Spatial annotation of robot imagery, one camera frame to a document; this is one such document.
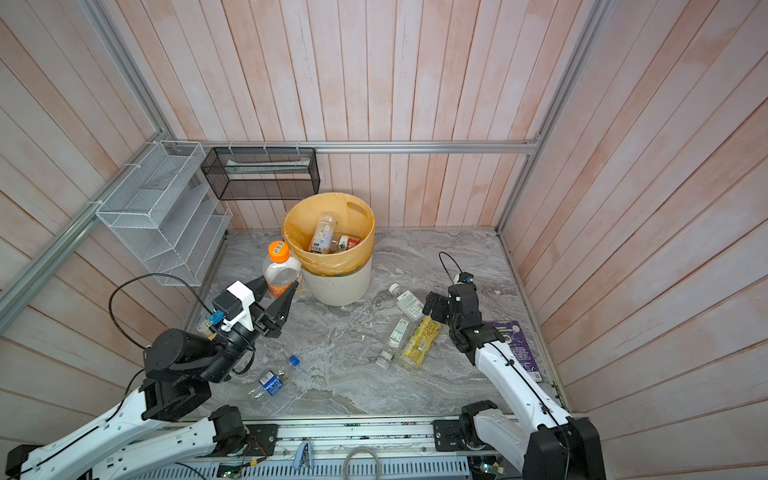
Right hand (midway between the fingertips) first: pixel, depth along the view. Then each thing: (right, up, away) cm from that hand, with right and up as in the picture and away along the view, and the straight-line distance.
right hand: (441, 299), depth 86 cm
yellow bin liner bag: (-26, +25, +8) cm, 37 cm away
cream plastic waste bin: (-30, +6, -2) cm, 30 cm away
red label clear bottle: (-29, +17, +10) cm, 35 cm away
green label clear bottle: (-8, -4, +8) cm, 12 cm away
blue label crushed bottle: (-47, -21, -8) cm, 52 cm away
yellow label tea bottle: (-6, -12, -2) cm, 14 cm away
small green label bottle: (-12, -10, 0) cm, 16 cm away
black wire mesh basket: (-68, +42, +17) cm, 82 cm away
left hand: (-35, +8, -32) cm, 48 cm away
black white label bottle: (-36, +18, +4) cm, 40 cm away
